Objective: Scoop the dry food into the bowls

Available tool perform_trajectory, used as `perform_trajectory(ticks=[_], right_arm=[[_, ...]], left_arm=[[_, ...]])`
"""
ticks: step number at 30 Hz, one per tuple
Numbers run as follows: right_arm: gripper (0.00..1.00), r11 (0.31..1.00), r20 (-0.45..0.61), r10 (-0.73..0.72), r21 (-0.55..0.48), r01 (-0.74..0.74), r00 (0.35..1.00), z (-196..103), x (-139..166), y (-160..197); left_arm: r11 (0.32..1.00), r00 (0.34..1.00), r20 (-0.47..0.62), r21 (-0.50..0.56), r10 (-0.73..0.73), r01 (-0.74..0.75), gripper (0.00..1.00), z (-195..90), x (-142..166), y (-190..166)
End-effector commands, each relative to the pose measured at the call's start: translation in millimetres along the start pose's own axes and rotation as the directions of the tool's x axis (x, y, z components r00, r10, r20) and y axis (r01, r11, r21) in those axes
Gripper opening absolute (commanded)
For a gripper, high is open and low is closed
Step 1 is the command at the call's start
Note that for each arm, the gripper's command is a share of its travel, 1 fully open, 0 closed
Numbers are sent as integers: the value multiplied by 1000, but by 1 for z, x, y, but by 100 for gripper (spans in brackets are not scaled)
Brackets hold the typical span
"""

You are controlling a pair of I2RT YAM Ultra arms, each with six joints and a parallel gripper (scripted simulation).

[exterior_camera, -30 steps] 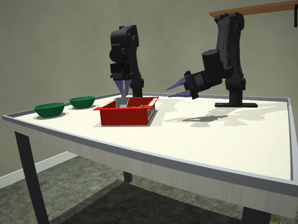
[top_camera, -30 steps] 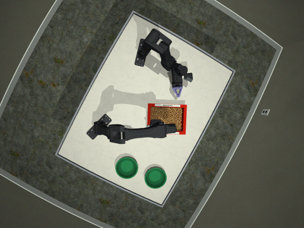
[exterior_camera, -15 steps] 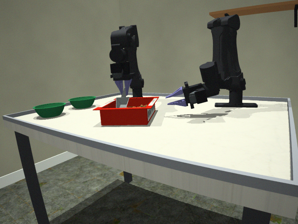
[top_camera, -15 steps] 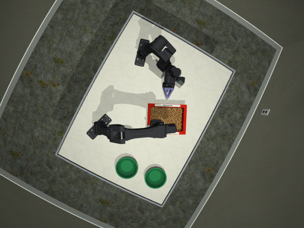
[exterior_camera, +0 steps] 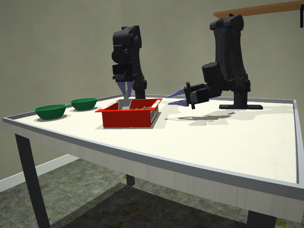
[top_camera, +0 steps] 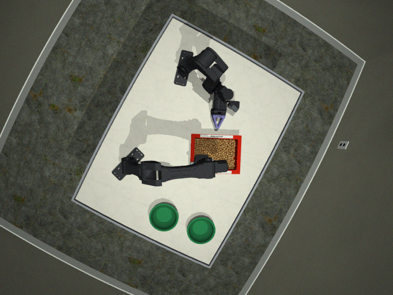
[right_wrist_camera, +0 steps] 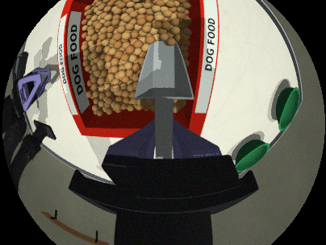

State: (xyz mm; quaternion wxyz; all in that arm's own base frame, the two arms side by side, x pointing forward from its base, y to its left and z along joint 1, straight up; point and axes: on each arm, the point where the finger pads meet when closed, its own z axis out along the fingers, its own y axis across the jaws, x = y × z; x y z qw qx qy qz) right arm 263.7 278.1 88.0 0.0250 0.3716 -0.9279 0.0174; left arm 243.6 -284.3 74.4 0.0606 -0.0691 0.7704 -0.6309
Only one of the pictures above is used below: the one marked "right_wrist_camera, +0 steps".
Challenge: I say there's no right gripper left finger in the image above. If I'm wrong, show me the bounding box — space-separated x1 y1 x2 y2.
106 119 155 159

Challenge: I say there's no grey raised table edge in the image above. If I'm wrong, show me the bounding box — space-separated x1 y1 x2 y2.
21 0 303 185

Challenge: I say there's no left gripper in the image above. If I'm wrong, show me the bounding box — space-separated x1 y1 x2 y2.
11 68 51 118

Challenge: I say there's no red box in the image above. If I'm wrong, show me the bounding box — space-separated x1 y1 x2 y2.
57 0 219 138

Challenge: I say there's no green bowl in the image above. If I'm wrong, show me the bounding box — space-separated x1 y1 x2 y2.
235 139 270 172
276 87 299 131

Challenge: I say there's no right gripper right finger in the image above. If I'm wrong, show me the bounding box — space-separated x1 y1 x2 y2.
173 119 222 159

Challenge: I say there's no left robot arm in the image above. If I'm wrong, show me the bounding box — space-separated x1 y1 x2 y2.
2 52 56 192

